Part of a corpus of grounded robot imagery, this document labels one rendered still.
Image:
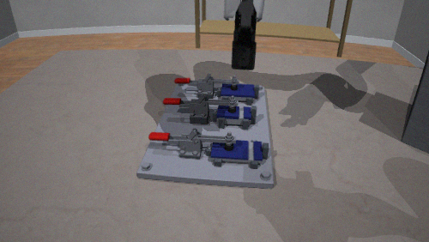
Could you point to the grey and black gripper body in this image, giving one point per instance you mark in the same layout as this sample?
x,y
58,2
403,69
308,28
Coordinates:
x,y
231,7

